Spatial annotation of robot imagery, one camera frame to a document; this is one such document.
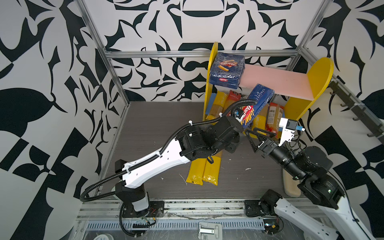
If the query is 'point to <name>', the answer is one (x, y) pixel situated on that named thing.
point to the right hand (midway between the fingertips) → (251, 130)
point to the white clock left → (104, 237)
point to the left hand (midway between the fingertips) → (237, 130)
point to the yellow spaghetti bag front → (260, 121)
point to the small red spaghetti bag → (274, 115)
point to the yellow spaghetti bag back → (211, 171)
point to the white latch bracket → (210, 231)
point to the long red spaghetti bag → (232, 97)
